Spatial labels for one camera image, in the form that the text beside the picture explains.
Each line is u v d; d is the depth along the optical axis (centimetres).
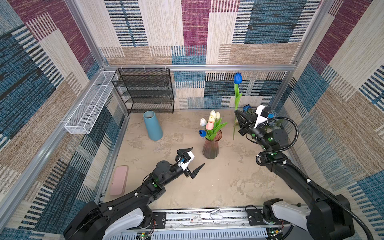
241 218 76
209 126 72
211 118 73
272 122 104
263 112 57
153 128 95
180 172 66
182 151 72
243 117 64
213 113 78
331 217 39
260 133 62
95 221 41
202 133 71
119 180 84
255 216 74
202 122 77
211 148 92
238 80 57
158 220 73
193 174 66
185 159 60
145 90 111
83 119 71
